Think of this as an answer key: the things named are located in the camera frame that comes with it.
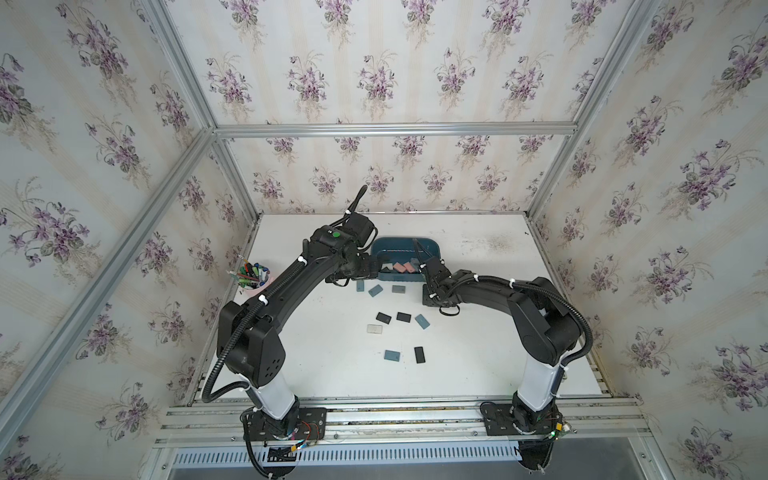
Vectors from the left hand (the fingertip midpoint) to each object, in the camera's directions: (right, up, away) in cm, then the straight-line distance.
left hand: (359, 274), depth 83 cm
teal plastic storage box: (+13, +4, +20) cm, 24 cm away
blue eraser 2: (+4, -7, +15) cm, 17 cm away
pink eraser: (+12, 0, +21) cm, 24 cm away
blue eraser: (-1, -6, +16) cm, 17 cm away
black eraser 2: (+13, -15, +10) cm, 22 cm away
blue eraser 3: (+19, -16, +8) cm, 26 cm away
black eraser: (+7, -15, +9) cm, 19 cm away
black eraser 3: (+17, -23, +1) cm, 29 cm away
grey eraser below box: (+12, -7, +15) cm, 20 cm away
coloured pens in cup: (-33, -1, +5) cm, 34 cm away
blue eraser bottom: (+9, -24, +1) cm, 25 cm away
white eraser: (+5, -17, +5) cm, 19 cm away
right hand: (+24, -10, +14) cm, 29 cm away
